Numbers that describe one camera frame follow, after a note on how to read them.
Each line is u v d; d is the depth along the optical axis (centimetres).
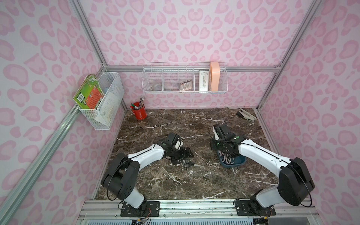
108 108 85
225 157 88
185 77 99
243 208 72
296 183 42
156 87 93
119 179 45
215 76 82
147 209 72
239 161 88
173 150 74
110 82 81
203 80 93
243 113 114
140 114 114
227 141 64
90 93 72
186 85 94
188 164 88
